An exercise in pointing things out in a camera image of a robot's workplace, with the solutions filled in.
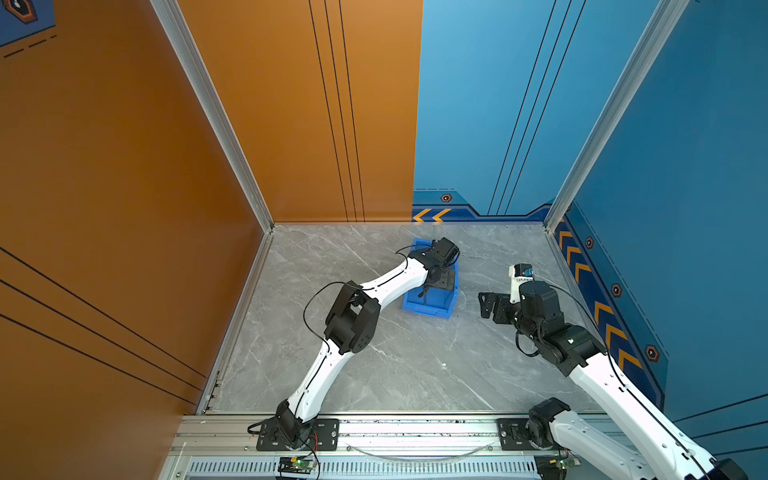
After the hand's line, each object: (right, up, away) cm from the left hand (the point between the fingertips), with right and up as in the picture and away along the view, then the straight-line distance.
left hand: (439, 276), depth 99 cm
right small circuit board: (+25, -41, -29) cm, 56 cm away
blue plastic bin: (-2, -8, -1) cm, 8 cm away
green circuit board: (-37, -42, -28) cm, 63 cm away
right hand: (+10, -3, -21) cm, 24 cm away
